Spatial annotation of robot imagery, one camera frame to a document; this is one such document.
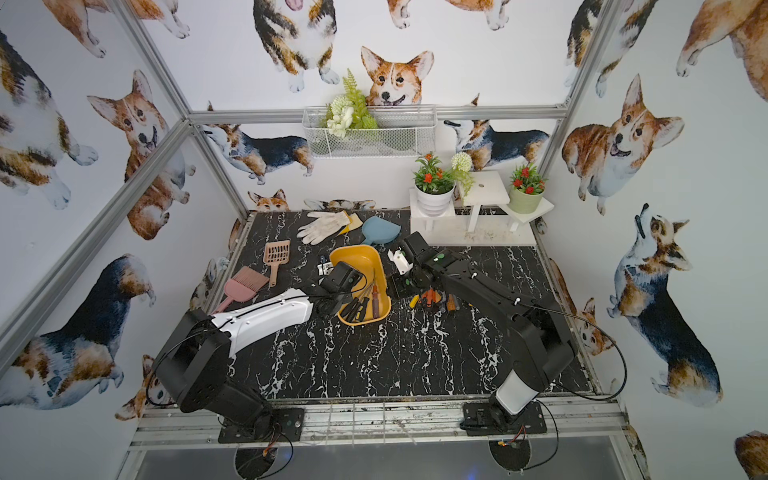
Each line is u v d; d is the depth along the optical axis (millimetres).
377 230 1175
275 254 1095
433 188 879
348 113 782
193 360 440
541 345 443
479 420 735
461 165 886
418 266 740
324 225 1139
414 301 944
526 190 926
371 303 932
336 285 687
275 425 730
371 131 839
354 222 1173
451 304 926
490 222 1135
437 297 927
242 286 1003
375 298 948
